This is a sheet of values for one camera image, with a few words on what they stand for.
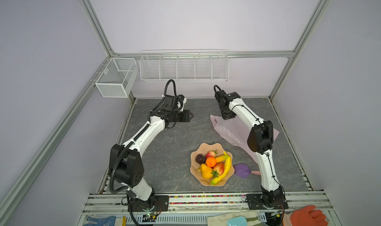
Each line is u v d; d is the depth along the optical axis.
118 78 0.99
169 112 0.65
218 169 0.75
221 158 0.81
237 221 0.69
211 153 0.85
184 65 0.99
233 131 0.90
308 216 0.69
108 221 0.68
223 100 0.72
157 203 0.74
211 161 0.81
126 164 0.44
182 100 0.79
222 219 0.69
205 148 0.89
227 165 0.81
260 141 0.59
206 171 0.77
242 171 0.82
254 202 0.73
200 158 0.82
